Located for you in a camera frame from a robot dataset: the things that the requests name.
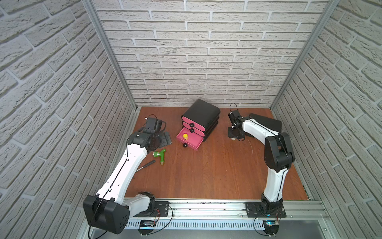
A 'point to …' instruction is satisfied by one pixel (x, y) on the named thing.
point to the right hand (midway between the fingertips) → (234, 135)
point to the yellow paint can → (185, 136)
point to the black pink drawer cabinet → (199, 121)
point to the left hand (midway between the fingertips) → (164, 138)
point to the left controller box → (146, 226)
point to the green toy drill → (155, 154)
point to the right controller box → (271, 226)
